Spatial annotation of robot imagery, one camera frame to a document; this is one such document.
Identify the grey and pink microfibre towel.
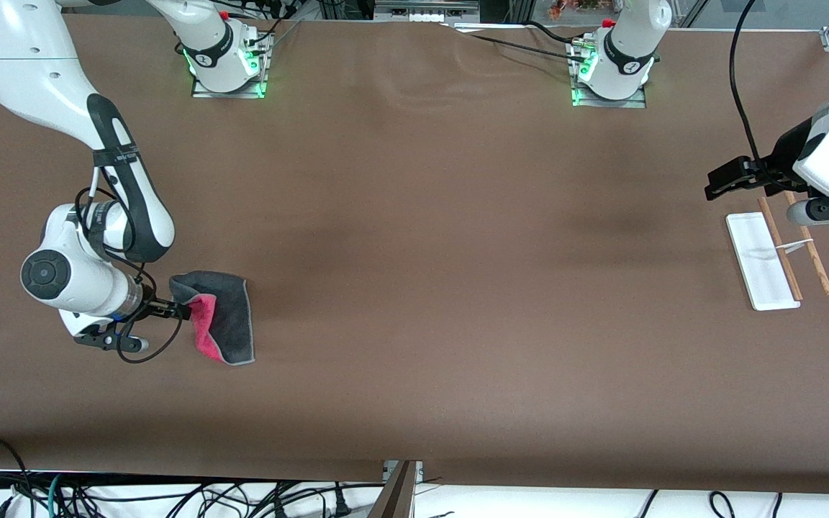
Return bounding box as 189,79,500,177
168,271,256,366

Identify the metal base plate left arm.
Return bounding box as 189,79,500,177
568,37,648,110

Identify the metal base plate right arm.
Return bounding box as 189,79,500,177
191,30,271,100

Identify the wooden rack rod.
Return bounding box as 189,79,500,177
757,197,805,302
783,190,829,297

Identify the white rack base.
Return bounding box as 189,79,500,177
725,212,802,312

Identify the white power strip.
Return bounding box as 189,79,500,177
374,9,481,24

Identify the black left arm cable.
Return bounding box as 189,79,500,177
728,0,772,181

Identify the black floor cable tangle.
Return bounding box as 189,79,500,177
62,481,386,518

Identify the green floor cable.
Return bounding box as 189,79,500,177
45,473,65,518

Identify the black cable on table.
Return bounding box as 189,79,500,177
450,19,594,64

